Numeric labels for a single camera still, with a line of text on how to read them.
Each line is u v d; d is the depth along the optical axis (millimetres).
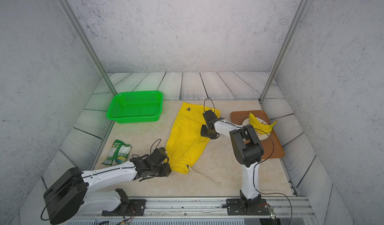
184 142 950
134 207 728
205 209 729
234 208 723
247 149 538
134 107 1176
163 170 768
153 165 662
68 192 410
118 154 890
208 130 757
